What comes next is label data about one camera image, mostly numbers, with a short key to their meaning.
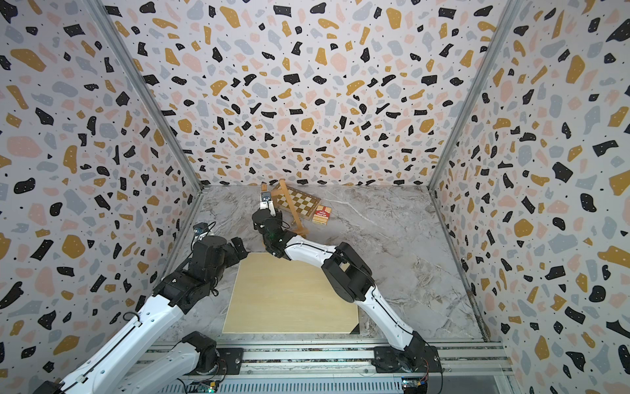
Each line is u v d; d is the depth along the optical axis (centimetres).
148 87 86
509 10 72
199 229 65
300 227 100
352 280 59
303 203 113
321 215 110
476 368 75
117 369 42
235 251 61
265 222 72
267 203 80
